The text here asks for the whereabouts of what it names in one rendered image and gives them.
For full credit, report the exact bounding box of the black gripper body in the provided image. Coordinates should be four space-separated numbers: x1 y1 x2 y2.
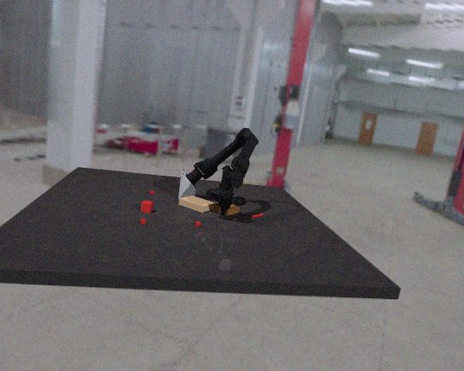
206 182 246 206

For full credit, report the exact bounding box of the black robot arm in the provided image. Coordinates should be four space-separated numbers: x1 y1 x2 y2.
186 128 259 201

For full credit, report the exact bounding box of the beige rectangular block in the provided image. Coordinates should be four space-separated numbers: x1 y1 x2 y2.
178 195 214 213

